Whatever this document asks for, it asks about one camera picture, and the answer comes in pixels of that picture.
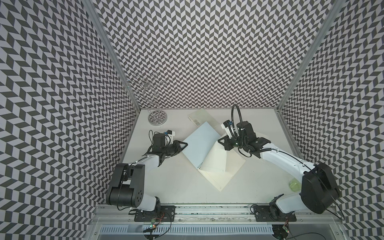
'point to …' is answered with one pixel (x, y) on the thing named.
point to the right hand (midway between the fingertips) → (219, 142)
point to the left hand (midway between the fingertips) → (187, 145)
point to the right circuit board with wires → (281, 231)
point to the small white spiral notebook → (199, 117)
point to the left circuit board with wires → (154, 223)
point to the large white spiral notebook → (207, 153)
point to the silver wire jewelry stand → (147, 87)
